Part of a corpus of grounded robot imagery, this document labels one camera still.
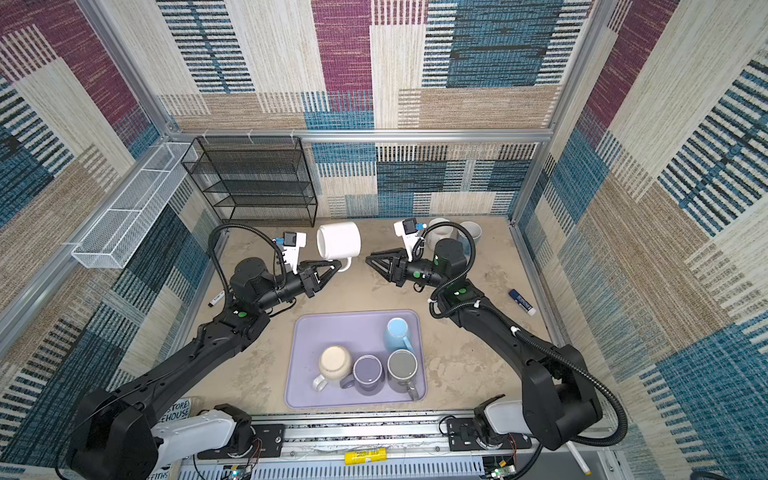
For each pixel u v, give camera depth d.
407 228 0.66
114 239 0.70
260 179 1.10
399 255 0.67
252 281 0.57
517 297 0.96
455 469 0.70
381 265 0.72
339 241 0.68
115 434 0.39
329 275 0.70
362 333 0.93
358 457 0.70
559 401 0.41
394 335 0.80
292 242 0.65
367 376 0.75
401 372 0.73
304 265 0.67
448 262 0.59
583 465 0.69
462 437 0.73
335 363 0.77
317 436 0.75
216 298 0.99
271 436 0.75
